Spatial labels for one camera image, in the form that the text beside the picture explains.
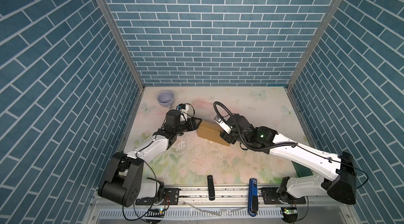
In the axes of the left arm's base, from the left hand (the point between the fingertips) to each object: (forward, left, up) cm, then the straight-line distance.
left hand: (198, 121), depth 86 cm
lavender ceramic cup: (+26, +25, -11) cm, 38 cm away
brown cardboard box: (-7, -7, +2) cm, 10 cm away
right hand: (-7, -13, +8) cm, 17 cm away
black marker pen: (-31, -6, -11) cm, 34 cm away
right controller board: (-41, -44, -16) cm, 62 cm away
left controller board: (-40, +20, -16) cm, 47 cm away
